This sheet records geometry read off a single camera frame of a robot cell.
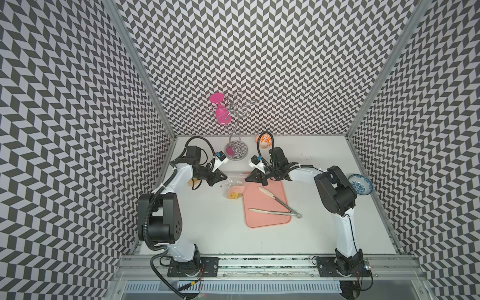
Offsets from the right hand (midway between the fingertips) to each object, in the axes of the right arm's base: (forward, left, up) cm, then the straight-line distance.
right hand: (247, 179), depth 90 cm
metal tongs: (-15, -20, -6) cm, 26 cm away
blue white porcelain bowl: (+1, -59, -8) cm, 59 cm away
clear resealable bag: (-5, +7, 0) cm, 8 cm away
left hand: (-1, +11, +3) cm, 12 cm away
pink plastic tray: (-6, -3, -8) cm, 10 cm away
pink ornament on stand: (+45, +16, +2) cm, 47 cm away
